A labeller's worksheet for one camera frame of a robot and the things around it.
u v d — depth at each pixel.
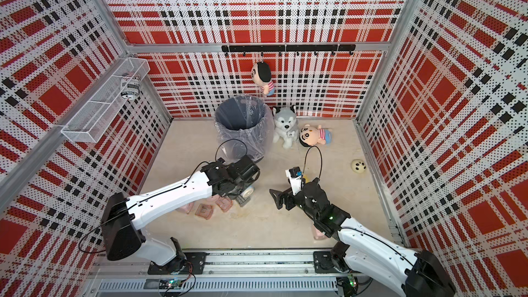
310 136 1.03
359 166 0.96
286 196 0.68
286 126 0.96
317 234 0.75
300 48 0.89
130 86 0.78
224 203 0.88
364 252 0.49
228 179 0.55
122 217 0.41
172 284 0.69
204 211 0.86
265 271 0.73
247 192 0.74
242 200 0.89
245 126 0.99
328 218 0.59
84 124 0.68
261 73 0.91
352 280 0.67
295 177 0.67
